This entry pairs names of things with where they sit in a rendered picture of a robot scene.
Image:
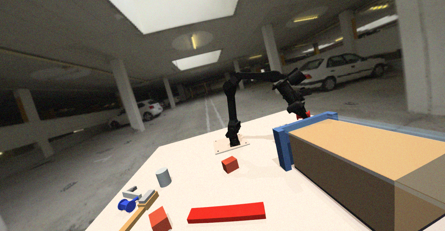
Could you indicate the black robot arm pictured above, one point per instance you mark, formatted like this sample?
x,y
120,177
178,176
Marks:
x,y
295,77

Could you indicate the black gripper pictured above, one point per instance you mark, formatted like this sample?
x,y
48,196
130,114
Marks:
x,y
294,105

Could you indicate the grey cylinder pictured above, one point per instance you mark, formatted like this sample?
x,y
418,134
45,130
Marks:
x,y
163,177

